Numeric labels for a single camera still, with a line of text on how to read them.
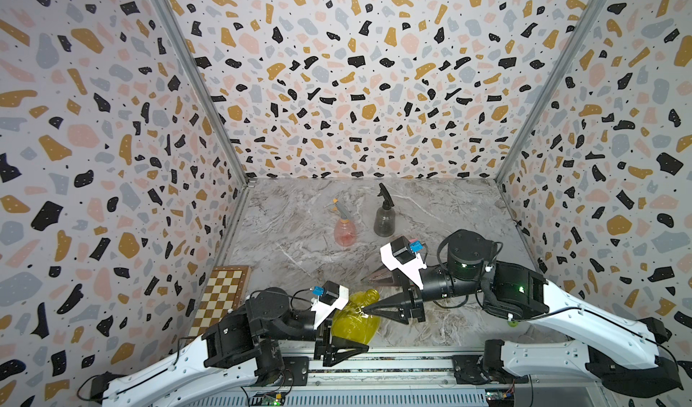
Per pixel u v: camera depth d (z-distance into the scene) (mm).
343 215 894
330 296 465
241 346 472
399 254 397
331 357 476
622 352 392
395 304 428
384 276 497
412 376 735
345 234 1063
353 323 563
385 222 1023
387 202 901
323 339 486
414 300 413
